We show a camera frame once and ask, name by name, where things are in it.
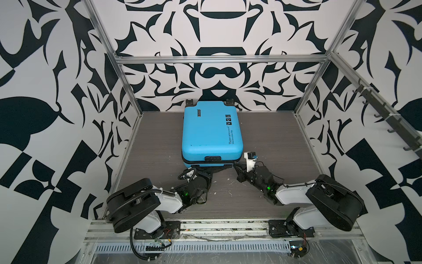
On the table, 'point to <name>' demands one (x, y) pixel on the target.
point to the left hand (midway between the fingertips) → (215, 167)
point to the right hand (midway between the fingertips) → (236, 163)
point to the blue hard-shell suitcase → (212, 134)
